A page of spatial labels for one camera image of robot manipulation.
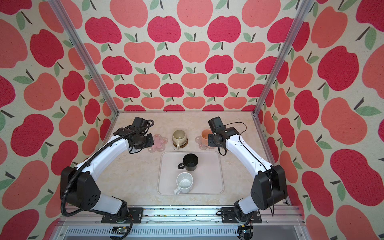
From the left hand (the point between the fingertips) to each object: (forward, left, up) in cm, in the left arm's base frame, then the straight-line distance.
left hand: (154, 143), depth 86 cm
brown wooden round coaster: (+6, -16, -11) cm, 20 cm away
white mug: (-18, -18, -13) cm, 28 cm away
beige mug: (+11, -13, -10) cm, 20 cm away
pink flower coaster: (+9, 0, -13) cm, 15 cm away
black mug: (-7, -21, -12) cm, 25 cm away
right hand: (+1, -37, +1) cm, 37 cm away
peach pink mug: (+10, -31, -6) cm, 33 cm away
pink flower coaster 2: (+12, -27, -14) cm, 32 cm away
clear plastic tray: (-16, -32, -14) cm, 38 cm away
